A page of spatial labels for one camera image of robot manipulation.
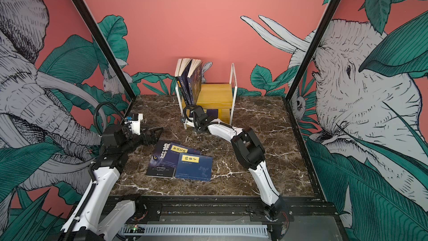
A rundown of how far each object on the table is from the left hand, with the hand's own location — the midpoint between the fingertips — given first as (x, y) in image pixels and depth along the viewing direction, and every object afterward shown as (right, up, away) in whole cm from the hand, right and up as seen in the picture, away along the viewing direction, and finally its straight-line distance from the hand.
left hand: (154, 125), depth 76 cm
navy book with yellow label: (+4, -18, +13) cm, 23 cm away
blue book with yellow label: (+16, -23, +10) cm, 30 cm away
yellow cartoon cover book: (+33, +4, +30) cm, 45 cm away
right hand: (+17, +3, +22) cm, 28 cm away
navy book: (+27, +6, +16) cm, 32 cm away
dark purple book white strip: (-3, -15, +17) cm, 23 cm away
